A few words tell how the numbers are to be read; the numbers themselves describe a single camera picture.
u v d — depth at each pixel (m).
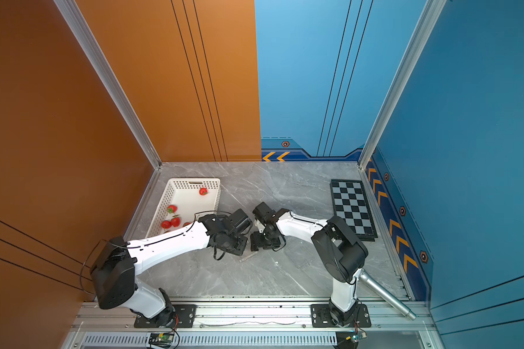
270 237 0.75
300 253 0.89
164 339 0.71
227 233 0.60
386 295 0.76
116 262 0.47
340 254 0.48
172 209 0.99
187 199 1.05
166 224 0.94
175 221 0.94
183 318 0.74
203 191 1.05
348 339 0.70
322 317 0.72
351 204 0.99
